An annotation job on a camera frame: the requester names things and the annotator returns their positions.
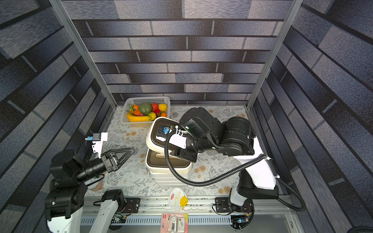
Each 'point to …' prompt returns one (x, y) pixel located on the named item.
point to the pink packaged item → (174, 223)
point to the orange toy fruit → (163, 114)
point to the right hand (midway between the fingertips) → (173, 142)
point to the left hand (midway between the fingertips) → (131, 152)
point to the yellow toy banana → (138, 118)
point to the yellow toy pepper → (162, 107)
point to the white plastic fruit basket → (142, 111)
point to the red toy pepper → (155, 106)
